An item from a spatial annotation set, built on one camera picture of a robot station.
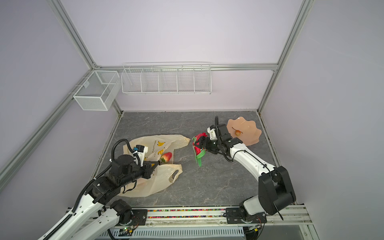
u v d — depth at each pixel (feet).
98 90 3.15
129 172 1.86
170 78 3.25
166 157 3.00
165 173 2.40
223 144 2.11
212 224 2.38
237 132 3.40
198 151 2.64
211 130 2.63
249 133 3.44
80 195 1.58
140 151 2.10
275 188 1.42
